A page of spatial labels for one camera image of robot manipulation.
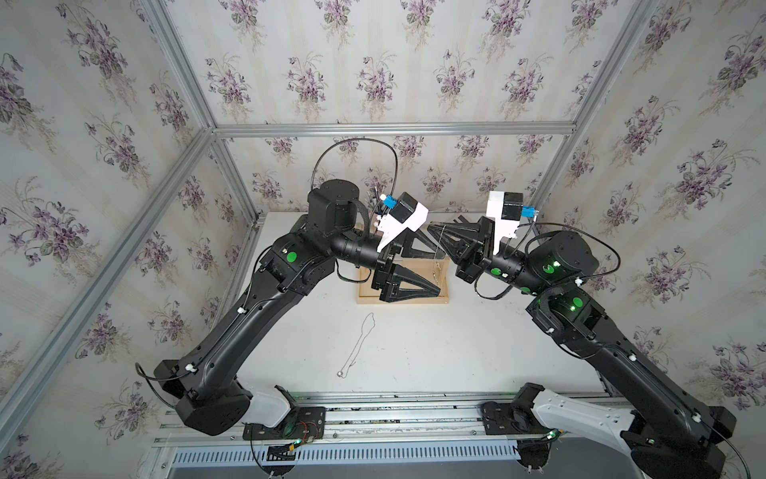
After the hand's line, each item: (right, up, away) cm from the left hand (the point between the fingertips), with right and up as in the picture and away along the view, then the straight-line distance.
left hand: (440, 277), depth 46 cm
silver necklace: (-15, -25, +42) cm, 51 cm away
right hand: (0, +8, +2) cm, 8 cm away
